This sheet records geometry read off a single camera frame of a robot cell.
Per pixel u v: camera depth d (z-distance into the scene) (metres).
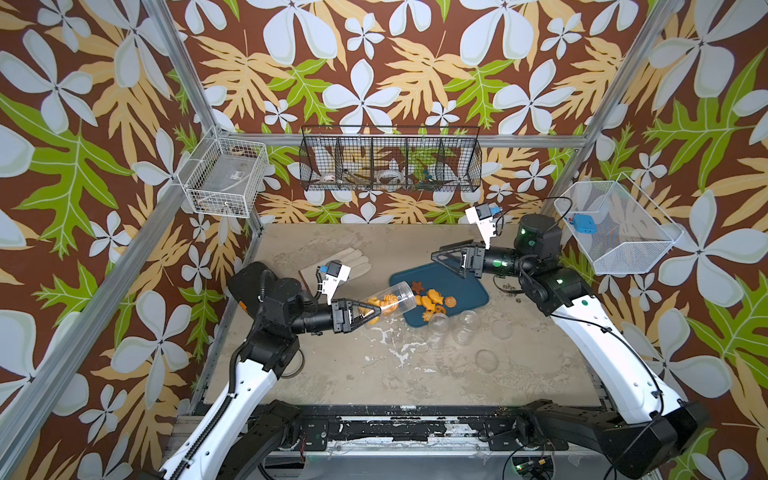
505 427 0.76
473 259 0.54
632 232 0.78
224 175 0.86
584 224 0.86
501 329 0.93
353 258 1.10
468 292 0.97
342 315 0.57
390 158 0.97
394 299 0.65
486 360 0.86
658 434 0.37
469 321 0.85
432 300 0.96
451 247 0.66
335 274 0.61
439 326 0.90
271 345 0.52
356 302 0.60
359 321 0.59
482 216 0.57
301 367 0.86
